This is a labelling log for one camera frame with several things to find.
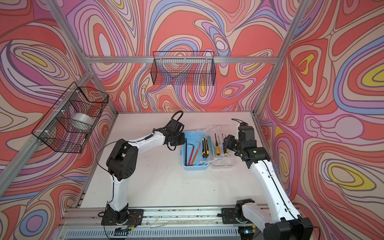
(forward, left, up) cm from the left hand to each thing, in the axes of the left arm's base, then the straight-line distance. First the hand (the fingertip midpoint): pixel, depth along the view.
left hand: (187, 140), depth 97 cm
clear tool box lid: (-15, -20, +5) cm, 25 cm away
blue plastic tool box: (-5, -4, -6) cm, 9 cm away
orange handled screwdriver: (-12, -18, +7) cm, 23 cm away
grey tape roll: (-8, +49, +28) cm, 57 cm away
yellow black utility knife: (-11, -11, +3) cm, 16 cm away
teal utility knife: (-3, -14, +3) cm, 15 cm away
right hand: (-12, -23, +14) cm, 29 cm away
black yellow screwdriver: (-12, -22, +7) cm, 26 cm away
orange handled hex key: (-7, -6, -5) cm, 10 cm away
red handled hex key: (-8, -3, -5) cm, 10 cm away
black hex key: (-7, +1, -5) cm, 9 cm away
